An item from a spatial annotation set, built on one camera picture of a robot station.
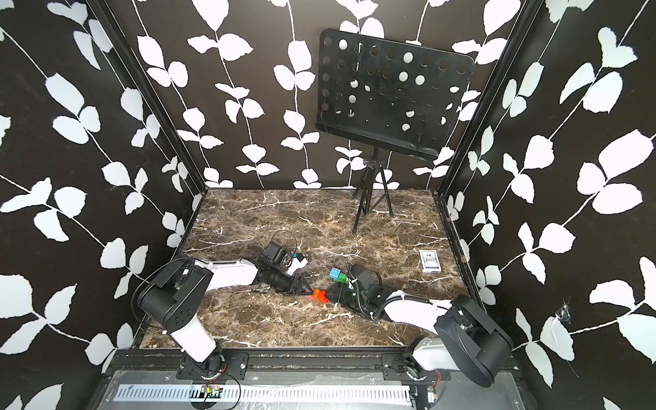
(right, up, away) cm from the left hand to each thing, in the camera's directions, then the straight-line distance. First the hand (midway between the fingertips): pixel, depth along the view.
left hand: (309, 289), depth 87 cm
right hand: (+7, -1, -3) cm, 7 cm away
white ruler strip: (+5, -24, -17) cm, 30 cm away
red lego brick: (+5, -2, -2) cm, 5 cm away
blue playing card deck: (+45, +8, +8) cm, 47 cm away
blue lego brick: (+9, +5, +3) cm, 11 cm away
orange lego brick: (+2, -1, -1) cm, 3 cm away
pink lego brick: (0, -3, 0) cm, 3 cm away
